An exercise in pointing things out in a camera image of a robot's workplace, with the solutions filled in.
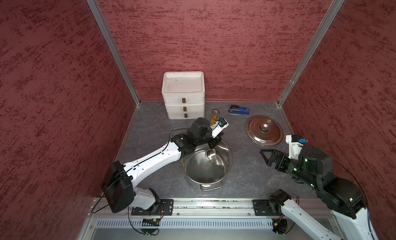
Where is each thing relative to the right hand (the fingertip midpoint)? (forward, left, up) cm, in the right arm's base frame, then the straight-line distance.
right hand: (265, 157), depth 63 cm
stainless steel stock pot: (+3, +23, -29) cm, 37 cm away
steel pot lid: (+31, -16, -27) cm, 44 cm away
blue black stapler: (+51, 0, -26) cm, 57 cm away
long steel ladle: (+12, +22, -20) cm, 32 cm away
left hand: (+14, +17, -4) cm, 23 cm away
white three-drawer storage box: (+44, +37, -2) cm, 58 cm away
